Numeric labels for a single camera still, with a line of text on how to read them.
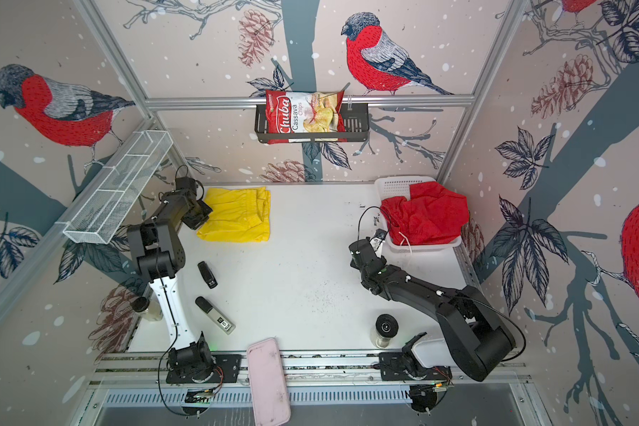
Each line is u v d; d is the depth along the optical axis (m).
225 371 0.73
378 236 0.79
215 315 0.81
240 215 1.06
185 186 0.86
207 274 0.90
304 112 0.88
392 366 0.73
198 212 0.90
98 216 0.71
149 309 0.77
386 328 0.71
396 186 1.10
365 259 0.68
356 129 0.95
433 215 0.95
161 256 0.60
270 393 0.68
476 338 0.42
